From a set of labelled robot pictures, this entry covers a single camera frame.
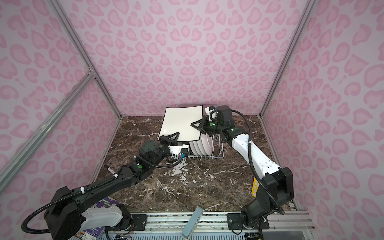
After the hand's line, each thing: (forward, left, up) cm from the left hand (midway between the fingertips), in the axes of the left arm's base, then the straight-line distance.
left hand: (175, 128), depth 73 cm
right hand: (+2, -8, 0) cm, 8 cm away
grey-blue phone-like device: (-36, -7, -29) cm, 46 cm away
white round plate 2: (+3, -16, -17) cm, 24 cm away
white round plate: (0, -12, -17) cm, 21 cm away
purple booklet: (-39, +37, -27) cm, 60 cm away
